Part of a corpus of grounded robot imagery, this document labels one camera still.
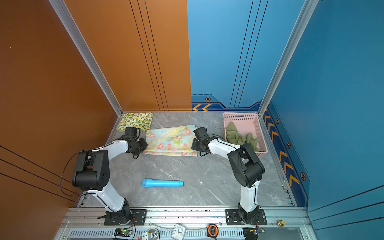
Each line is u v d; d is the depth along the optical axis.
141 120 1.13
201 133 0.76
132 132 0.79
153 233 0.64
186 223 0.74
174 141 1.02
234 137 0.96
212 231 0.67
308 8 0.70
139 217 0.74
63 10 0.71
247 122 1.14
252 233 0.70
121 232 0.71
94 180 0.48
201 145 0.77
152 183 0.81
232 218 0.72
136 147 0.82
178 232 0.68
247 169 0.49
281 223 0.70
